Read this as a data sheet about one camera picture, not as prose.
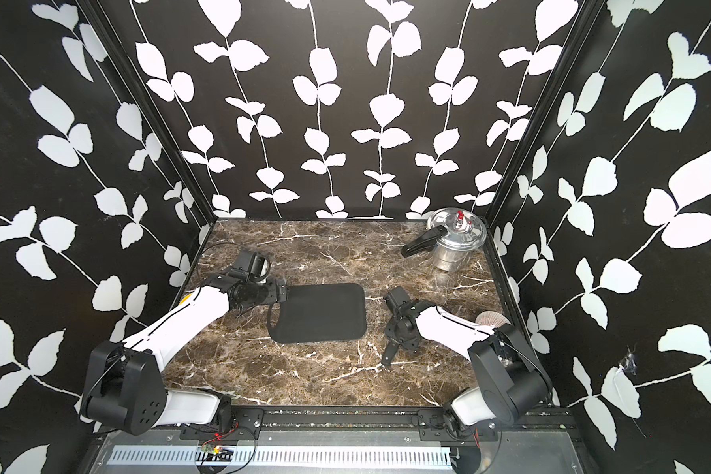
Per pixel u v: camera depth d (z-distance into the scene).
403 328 0.66
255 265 0.69
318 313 0.96
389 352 0.86
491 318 0.90
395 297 0.73
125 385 0.41
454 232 0.98
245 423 0.74
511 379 0.43
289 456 0.70
